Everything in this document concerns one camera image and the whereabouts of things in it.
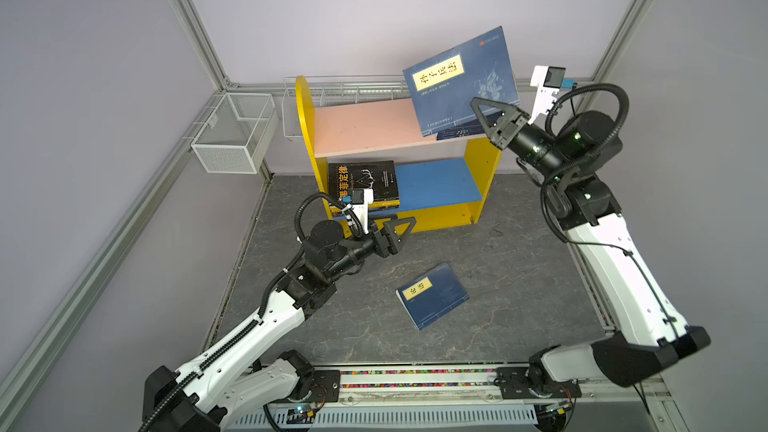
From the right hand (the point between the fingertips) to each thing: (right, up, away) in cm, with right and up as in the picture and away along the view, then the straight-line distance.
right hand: (471, 104), depth 52 cm
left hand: (-11, -22, +12) cm, 28 cm away
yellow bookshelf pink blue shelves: (+2, -11, +44) cm, 46 cm away
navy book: (-2, -45, +37) cm, 58 cm away
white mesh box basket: (-65, +5, +45) cm, 79 cm away
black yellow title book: (-19, -9, +40) cm, 45 cm away
